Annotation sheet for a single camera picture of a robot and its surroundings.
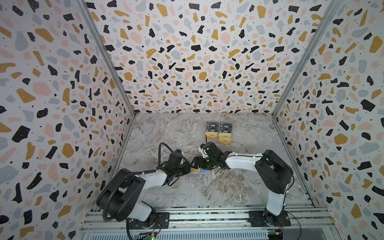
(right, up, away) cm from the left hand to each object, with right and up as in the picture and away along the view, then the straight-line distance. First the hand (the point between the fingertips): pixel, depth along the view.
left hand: (195, 165), depth 89 cm
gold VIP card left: (+11, +17, +14) cm, 25 cm away
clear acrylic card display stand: (+14, +13, +14) cm, 24 cm away
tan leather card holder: (0, -1, -7) cm, 7 cm away
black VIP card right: (+21, +22, +14) cm, 33 cm away
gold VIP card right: (+20, +15, +14) cm, 29 cm away
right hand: (-1, +1, -2) cm, 2 cm away
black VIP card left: (+11, +23, +14) cm, 29 cm away
